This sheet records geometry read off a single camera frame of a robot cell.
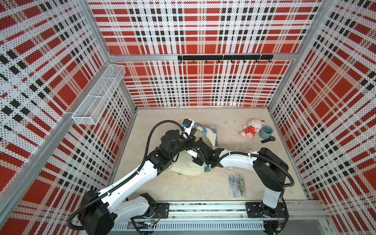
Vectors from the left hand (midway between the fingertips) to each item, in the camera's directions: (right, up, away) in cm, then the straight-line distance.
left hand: (196, 128), depth 74 cm
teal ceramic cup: (+48, -4, +25) cm, 54 cm away
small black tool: (+53, -8, +26) cm, 60 cm away
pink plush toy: (+40, 0, +27) cm, 48 cm away
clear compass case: (+31, -15, +22) cm, 41 cm away
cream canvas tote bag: (-8, -21, +11) cm, 25 cm away
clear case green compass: (+25, -31, +6) cm, 41 cm away
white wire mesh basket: (-66, +10, +15) cm, 68 cm away
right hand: (0, -16, +15) cm, 22 cm away
